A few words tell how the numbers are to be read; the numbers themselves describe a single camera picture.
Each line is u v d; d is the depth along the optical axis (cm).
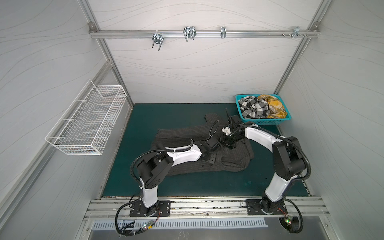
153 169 47
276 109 104
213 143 70
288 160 48
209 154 79
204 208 75
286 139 51
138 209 72
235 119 76
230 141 80
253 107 107
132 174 47
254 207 73
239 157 91
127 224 72
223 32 78
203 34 78
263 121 101
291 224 72
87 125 69
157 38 79
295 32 77
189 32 77
